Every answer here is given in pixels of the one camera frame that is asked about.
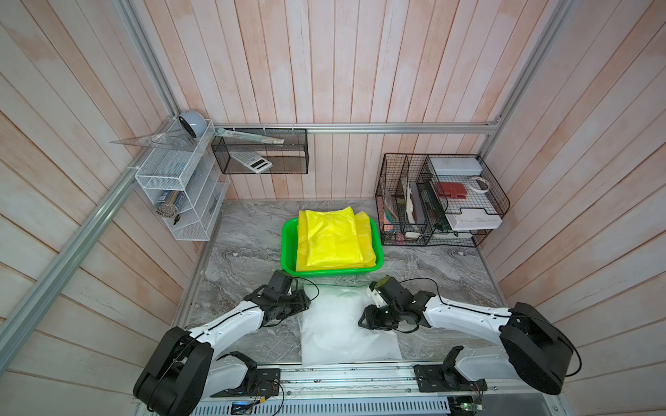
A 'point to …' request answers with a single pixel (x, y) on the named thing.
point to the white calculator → (252, 161)
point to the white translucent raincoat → (330, 331)
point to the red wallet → (453, 190)
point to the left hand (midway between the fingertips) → (303, 306)
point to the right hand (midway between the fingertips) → (362, 322)
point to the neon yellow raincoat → (332, 238)
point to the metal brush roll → (169, 209)
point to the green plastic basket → (289, 252)
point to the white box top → (457, 166)
